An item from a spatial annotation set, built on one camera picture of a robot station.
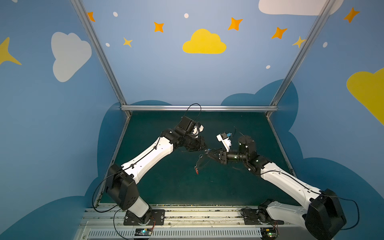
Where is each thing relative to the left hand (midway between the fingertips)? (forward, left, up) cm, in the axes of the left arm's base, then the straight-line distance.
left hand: (209, 147), depth 75 cm
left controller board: (-34, +32, -23) cm, 52 cm away
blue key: (0, 0, -2) cm, 2 cm away
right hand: (-3, 0, -1) cm, 3 cm away
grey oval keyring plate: (-4, +4, -3) cm, 7 cm away
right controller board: (-34, -29, -24) cm, 51 cm away
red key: (-8, +6, -10) cm, 14 cm away
